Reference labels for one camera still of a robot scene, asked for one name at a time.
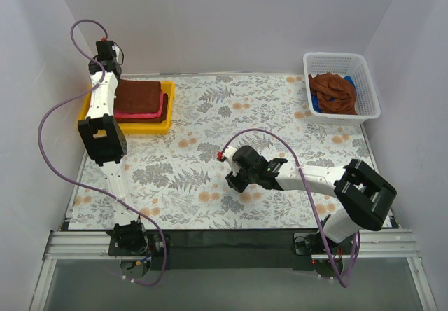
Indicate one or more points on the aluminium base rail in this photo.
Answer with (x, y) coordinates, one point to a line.
(213, 249)

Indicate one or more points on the pink towel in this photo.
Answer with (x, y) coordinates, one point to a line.
(146, 116)

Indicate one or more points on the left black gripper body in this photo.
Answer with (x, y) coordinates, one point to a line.
(105, 50)

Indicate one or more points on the brown towel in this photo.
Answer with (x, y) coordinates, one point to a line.
(156, 120)
(133, 97)
(332, 95)

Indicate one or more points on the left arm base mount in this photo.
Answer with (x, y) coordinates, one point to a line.
(150, 244)

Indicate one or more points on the white plastic basket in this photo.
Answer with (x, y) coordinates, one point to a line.
(343, 64)

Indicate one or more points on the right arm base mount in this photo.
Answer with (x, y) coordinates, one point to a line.
(312, 244)

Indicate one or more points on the yellow plastic tray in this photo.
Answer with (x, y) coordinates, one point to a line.
(168, 87)

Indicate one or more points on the floral table mat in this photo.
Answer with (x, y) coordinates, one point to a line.
(177, 182)

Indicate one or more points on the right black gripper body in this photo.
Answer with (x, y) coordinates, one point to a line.
(236, 181)

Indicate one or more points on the blue towel in basket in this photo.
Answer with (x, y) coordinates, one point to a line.
(316, 101)

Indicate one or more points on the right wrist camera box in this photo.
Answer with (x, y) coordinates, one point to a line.
(227, 156)

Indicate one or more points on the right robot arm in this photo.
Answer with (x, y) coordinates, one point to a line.
(366, 197)

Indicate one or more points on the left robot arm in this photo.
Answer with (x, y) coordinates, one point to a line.
(107, 146)

